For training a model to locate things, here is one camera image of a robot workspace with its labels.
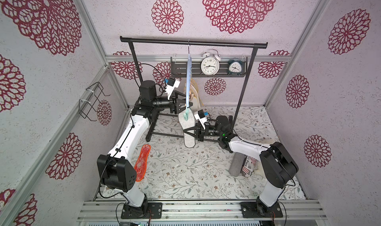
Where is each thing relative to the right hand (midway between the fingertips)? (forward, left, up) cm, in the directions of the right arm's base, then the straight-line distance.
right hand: (183, 130), depth 74 cm
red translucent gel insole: (-9, +27, -24) cm, 37 cm away
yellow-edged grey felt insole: (+24, -5, +4) cm, 25 cm away
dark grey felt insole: (-2, -3, -5) cm, 6 cm away
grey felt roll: (-7, -30, -23) cm, 38 cm away
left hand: (+7, -3, +13) cm, 15 cm away
